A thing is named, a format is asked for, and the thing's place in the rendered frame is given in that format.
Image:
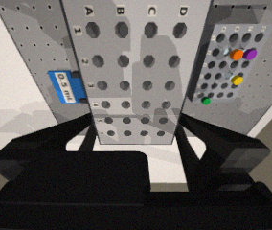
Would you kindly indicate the grey flat rectangular mat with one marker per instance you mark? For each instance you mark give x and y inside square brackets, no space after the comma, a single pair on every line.
[38,31]

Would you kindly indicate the grey tube rack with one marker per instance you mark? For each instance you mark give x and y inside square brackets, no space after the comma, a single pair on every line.
[211,59]

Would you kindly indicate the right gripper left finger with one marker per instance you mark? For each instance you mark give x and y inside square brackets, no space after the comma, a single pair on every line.
[56,137]

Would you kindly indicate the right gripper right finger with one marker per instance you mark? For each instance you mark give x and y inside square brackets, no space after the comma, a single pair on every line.
[226,151]

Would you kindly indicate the purple-capped tube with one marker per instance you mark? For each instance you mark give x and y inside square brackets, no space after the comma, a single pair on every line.
[248,54]

